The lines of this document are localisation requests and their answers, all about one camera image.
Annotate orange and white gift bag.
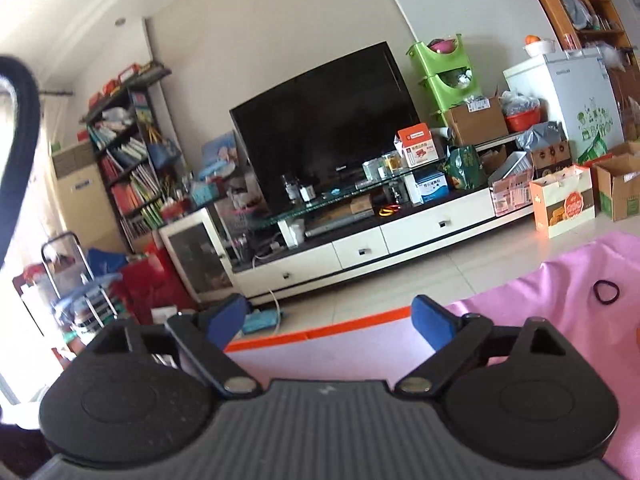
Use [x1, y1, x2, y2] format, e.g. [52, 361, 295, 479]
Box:
[528, 164, 597, 240]

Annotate green and white bag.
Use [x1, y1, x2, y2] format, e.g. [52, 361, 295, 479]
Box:
[577, 129, 609, 164]

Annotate green stacked storage bins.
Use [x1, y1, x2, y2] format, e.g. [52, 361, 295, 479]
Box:
[405, 34, 484, 129]

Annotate grey plastic bag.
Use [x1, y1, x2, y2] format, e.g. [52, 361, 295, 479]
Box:
[514, 121, 569, 151]

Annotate blue and white box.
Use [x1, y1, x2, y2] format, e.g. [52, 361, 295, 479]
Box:
[404, 172, 455, 206]

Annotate metal trolley cart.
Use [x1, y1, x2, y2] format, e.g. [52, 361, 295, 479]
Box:
[12, 232, 126, 361]

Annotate black cable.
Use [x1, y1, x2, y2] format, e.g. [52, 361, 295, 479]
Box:
[0, 55, 42, 269]

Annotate teal basket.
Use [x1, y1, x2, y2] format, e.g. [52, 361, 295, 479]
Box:
[189, 182, 221, 206]

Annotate black flat television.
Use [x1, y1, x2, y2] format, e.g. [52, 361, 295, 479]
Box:
[229, 41, 421, 214]

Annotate orange and white medicine box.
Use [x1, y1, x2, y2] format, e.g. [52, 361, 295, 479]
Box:
[397, 123, 436, 169]

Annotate white chest freezer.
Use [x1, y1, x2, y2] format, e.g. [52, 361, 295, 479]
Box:
[502, 46, 626, 161]

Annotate red plastic basin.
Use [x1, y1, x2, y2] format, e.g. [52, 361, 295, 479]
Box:
[504, 107, 543, 134]

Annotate brown printed fruit carton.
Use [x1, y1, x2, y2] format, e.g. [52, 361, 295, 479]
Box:
[530, 140, 574, 174]

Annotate red shopping bag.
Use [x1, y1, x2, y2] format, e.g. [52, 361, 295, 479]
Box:
[119, 242, 196, 326]

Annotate green foil bag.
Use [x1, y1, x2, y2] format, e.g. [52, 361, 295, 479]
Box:
[439, 145, 487, 191]

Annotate dark bookshelf with books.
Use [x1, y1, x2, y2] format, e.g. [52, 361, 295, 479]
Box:
[82, 62, 184, 254]

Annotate blue gift bag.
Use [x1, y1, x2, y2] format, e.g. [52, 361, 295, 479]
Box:
[147, 137, 181, 169]

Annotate brown cardboard box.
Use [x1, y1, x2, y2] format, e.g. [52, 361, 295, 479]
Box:
[443, 95, 510, 147]

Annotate black hair tie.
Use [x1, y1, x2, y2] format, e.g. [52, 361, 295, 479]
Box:
[593, 279, 621, 305]

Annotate pink floral tablecloth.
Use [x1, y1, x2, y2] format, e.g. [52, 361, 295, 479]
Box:
[444, 230, 640, 480]

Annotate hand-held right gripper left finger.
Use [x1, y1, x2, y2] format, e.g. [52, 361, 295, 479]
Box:
[90, 293, 264, 401]

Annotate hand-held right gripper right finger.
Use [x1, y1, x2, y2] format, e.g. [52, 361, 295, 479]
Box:
[392, 294, 571, 401]

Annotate white and black television stand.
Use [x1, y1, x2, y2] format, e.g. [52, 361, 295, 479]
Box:
[158, 130, 536, 306]

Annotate large tall cardboard box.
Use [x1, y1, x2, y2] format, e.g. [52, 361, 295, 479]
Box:
[49, 140, 126, 254]

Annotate white bowl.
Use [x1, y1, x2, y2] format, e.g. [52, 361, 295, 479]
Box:
[523, 39, 559, 57]

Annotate open cardboard box green print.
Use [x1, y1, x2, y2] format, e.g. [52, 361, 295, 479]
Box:
[589, 142, 640, 222]

